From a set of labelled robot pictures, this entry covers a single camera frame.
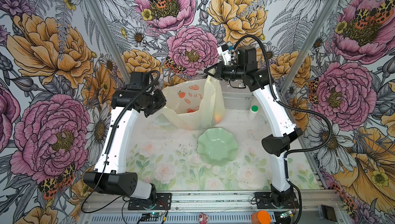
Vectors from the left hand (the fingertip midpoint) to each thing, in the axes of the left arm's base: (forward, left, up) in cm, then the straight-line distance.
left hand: (166, 107), depth 72 cm
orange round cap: (-40, -40, -23) cm, 61 cm away
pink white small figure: (-40, -16, -26) cm, 50 cm away
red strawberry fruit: (+16, -9, -23) cm, 29 cm away
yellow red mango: (+7, -26, -19) cm, 33 cm away
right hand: (+9, -18, +12) cm, 23 cm away
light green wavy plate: (-5, -25, -31) cm, 40 cm away
